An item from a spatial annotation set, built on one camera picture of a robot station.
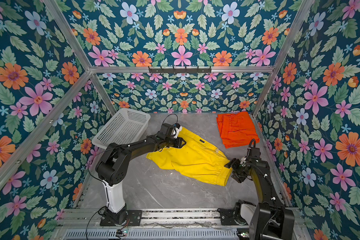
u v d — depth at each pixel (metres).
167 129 0.76
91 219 0.72
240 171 0.70
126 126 1.11
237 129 1.07
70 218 0.75
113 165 0.51
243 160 0.78
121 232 0.72
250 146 0.69
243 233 0.70
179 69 0.93
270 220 0.38
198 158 0.93
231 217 0.73
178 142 0.84
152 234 0.76
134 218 0.73
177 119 1.19
